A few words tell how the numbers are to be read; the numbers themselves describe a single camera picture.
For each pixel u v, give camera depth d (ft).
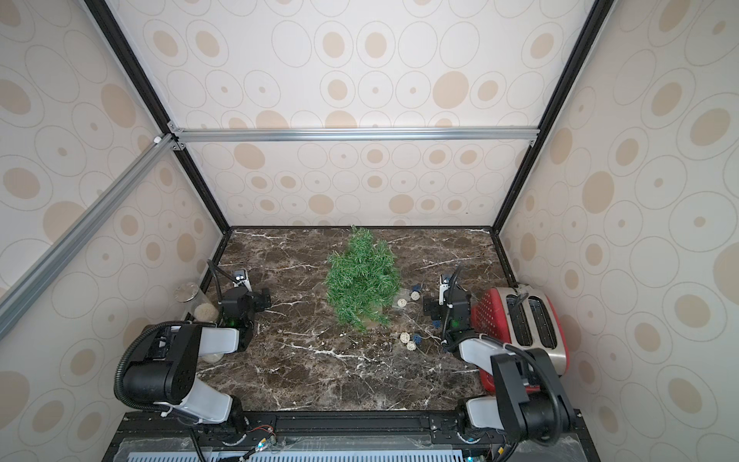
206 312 3.02
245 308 2.45
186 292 2.73
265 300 2.88
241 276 2.66
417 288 3.29
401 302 3.04
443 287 2.66
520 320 2.48
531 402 1.42
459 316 2.29
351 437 2.40
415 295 3.19
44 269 1.81
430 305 2.74
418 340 2.87
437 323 2.96
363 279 2.30
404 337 2.87
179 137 2.98
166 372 1.47
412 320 3.10
